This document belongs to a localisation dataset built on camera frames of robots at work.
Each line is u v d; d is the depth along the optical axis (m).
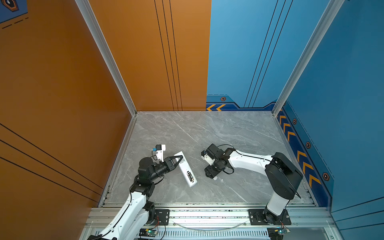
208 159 0.82
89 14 0.71
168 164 0.68
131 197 0.55
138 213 0.54
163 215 0.74
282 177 0.46
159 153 0.72
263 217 0.66
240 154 0.60
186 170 0.74
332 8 0.70
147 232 0.71
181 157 0.75
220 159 0.67
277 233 0.70
